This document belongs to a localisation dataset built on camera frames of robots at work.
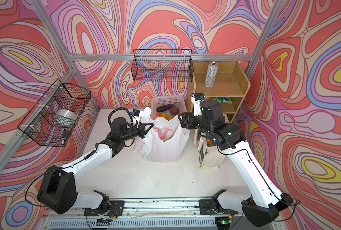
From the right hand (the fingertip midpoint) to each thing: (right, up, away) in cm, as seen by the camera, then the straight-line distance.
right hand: (186, 119), depth 66 cm
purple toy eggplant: (-12, +10, +50) cm, 52 cm away
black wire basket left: (-70, -1, +7) cm, 71 cm away
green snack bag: (+31, +14, +32) cm, 47 cm away
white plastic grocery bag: (-10, -11, +7) cm, 17 cm away
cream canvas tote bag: (+13, -20, +9) cm, 25 cm away
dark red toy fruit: (-5, +7, +44) cm, 45 cm away
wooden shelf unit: (+31, +21, +23) cm, 44 cm away
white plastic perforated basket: (-17, +16, +50) cm, 55 cm away
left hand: (-17, -3, +12) cm, 21 cm away
